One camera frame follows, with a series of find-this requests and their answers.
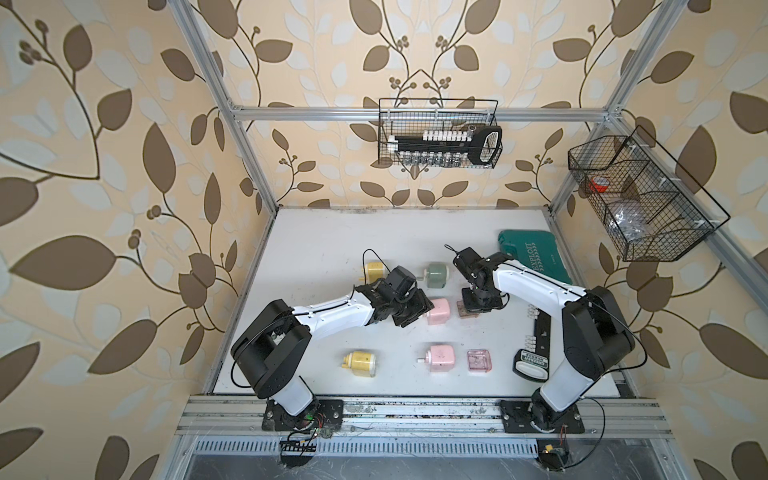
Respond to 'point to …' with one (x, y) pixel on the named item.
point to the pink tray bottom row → (479, 361)
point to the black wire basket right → (648, 217)
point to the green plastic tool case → (538, 249)
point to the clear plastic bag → (629, 218)
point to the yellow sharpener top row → (373, 272)
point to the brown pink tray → (464, 313)
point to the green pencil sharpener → (436, 275)
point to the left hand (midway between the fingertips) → (429, 306)
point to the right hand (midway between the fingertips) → (477, 308)
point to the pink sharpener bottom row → (440, 358)
